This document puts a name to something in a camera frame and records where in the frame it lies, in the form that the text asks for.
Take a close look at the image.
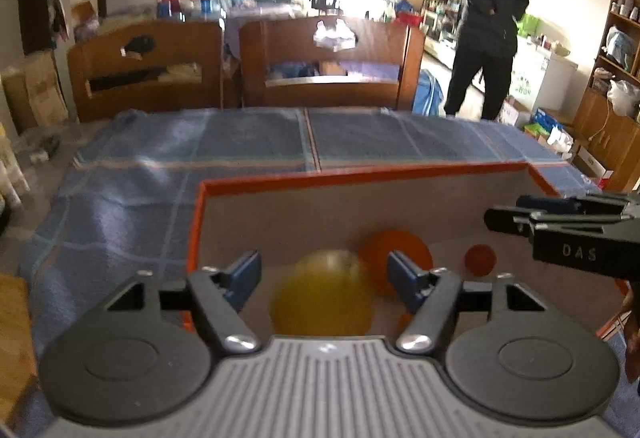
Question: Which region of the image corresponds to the small red fruit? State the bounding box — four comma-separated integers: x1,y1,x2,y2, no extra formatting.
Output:
465,244,497,277

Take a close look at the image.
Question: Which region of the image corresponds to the white plastic bag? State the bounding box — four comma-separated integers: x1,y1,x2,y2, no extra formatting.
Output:
607,78,640,117

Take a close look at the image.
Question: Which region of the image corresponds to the wooden shelf unit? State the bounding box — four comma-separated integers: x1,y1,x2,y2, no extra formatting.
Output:
571,0,640,192

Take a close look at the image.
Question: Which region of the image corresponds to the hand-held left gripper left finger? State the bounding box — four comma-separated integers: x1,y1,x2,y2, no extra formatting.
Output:
102,249,263,354

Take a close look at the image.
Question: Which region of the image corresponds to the orange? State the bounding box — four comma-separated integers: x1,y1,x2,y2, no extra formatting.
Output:
360,230,434,299

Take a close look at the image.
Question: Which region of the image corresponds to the blue checked tablecloth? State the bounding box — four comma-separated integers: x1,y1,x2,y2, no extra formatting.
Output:
20,106,601,424

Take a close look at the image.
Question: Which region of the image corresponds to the wooden cutting board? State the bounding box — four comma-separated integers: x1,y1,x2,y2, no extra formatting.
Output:
0,274,39,399

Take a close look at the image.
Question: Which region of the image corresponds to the wooden chair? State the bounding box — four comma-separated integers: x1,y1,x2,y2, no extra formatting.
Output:
67,20,224,123
239,16,427,111

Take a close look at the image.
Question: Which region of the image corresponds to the brown cardboard box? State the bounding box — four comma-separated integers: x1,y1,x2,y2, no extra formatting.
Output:
0,50,69,135

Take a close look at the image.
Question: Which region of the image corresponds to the green bag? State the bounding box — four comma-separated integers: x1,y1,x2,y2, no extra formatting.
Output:
516,14,544,38

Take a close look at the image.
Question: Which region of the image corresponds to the orange cardboard box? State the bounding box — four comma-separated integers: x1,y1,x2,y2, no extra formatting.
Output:
182,162,632,336

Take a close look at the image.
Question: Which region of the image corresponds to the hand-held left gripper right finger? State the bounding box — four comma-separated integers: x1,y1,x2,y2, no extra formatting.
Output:
389,250,549,354

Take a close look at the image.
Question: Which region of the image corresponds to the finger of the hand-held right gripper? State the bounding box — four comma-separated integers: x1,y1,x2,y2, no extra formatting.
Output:
484,205,540,239
516,192,640,215

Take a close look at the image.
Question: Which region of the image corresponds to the blue bag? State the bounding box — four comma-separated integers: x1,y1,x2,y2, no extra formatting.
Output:
412,70,445,117

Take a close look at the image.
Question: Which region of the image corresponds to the yellow round fruit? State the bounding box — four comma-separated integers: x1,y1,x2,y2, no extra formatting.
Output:
270,249,374,337

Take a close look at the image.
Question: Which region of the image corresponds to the white cabinet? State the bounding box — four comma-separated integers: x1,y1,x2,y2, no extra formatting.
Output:
509,35,579,113

